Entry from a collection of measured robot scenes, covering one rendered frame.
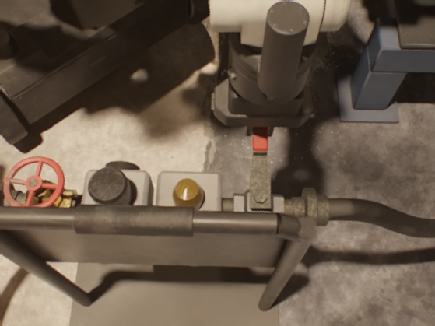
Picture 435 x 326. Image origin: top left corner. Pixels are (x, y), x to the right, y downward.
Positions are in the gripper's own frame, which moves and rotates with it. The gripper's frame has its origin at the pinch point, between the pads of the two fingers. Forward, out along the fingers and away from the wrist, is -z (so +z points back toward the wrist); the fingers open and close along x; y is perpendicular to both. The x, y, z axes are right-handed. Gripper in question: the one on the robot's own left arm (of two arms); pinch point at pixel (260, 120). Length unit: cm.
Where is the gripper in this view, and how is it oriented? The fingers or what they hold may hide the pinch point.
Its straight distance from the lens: 66.8
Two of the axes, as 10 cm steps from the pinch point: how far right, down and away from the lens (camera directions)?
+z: 0.0, -4.1, -9.1
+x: 10.0, 0.2, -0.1
